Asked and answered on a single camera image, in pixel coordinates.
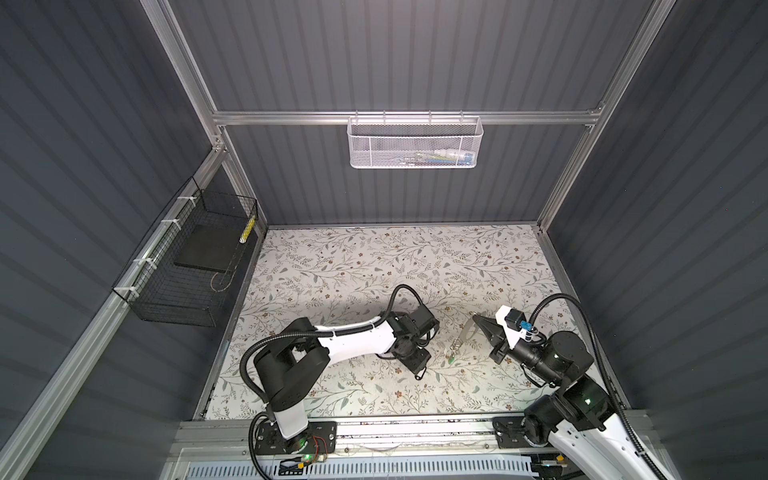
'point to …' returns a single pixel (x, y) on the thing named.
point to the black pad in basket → (211, 246)
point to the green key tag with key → (456, 344)
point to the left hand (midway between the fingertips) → (419, 359)
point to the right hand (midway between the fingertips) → (481, 318)
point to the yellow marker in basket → (248, 229)
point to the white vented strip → (299, 468)
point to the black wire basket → (188, 268)
